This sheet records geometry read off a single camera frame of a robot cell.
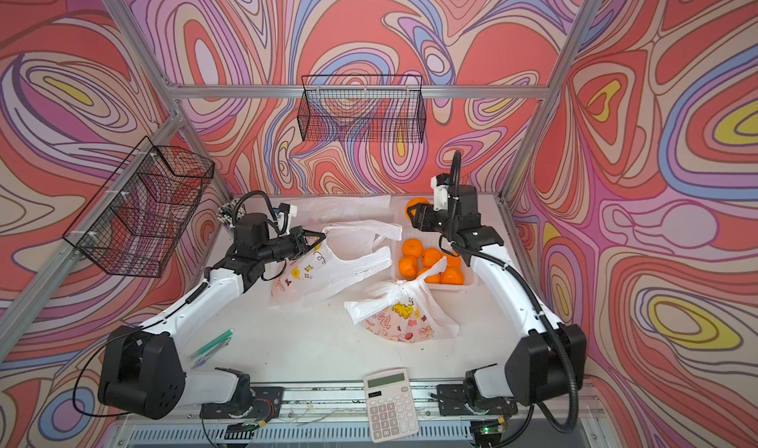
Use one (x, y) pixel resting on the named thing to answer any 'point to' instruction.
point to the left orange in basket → (408, 267)
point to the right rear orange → (413, 202)
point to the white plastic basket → (401, 228)
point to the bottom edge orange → (452, 275)
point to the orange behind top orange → (413, 247)
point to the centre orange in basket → (430, 256)
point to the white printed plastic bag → (405, 310)
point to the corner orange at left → (435, 278)
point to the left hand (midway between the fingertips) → (328, 239)
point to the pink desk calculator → (391, 405)
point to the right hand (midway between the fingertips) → (417, 218)
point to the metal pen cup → (225, 212)
